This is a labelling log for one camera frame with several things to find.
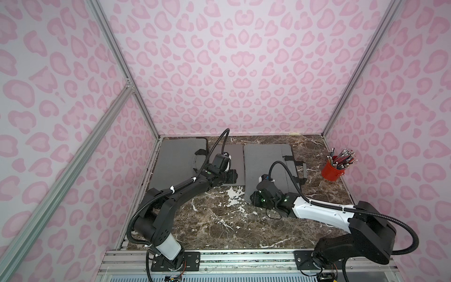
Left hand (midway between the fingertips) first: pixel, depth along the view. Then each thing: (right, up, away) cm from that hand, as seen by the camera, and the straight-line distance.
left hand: (236, 175), depth 89 cm
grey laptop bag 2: (+14, +7, +15) cm, 22 cm away
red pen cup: (+50, +1, +4) cm, 50 cm away
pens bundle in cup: (+54, +8, -1) cm, 55 cm away
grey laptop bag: (-35, +7, +18) cm, 40 cm away
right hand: (+8, -11, -3) cm, 14 cm away
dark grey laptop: (+1, +5, +21) cm, 21 cm away
